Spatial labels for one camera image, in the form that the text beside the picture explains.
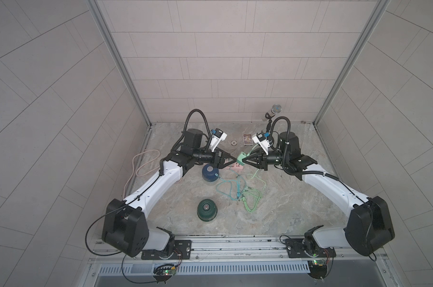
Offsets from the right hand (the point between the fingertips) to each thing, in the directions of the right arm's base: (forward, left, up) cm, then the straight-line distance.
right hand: (246, 160), depth 73 cm
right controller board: (-36, -25, -25) cm, 50 cm away
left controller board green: (-33, +33, -20) cm, 51 cm away
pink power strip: (+9, +3, -20) cm, 22 cm away
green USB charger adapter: (-1, +3, +2) cm, 4 cm away
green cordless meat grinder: (-15, +17, -13) cm, 26 cm away
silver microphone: (+25, -17, +5) cm, 31 cm away
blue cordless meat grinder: (+2, +16, -12) cm, 20 cm away
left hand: (+1, +5, +1) cm, 5 cm away
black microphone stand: (+29, -17, -10) cm, 35 cm away
